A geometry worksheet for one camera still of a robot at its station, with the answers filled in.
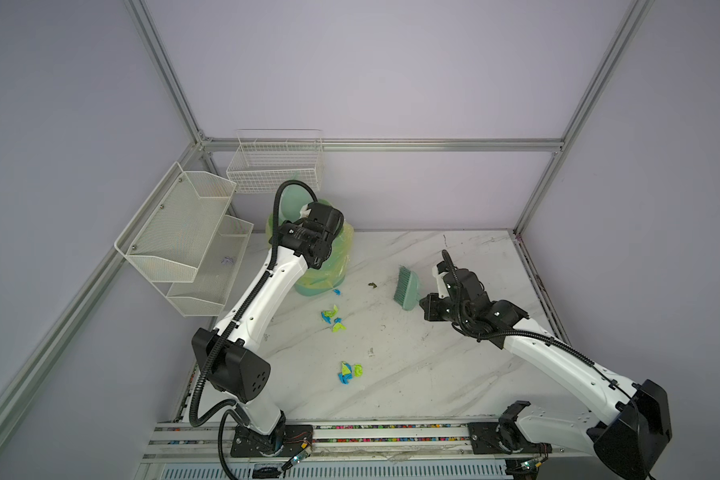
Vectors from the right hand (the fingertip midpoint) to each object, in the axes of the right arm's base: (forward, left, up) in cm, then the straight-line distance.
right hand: (418, 300), depth 79 cm
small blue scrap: (+14, +25, -17) cm, 33 cm away
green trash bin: (+11, +26, -5) cm, 29 cm away
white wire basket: (+44, +48, +17) cm, 67 cm away
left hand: (+8, +37, +15) cm, 41 cm away
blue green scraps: (+5, +27, -17) cm, 33 cm away
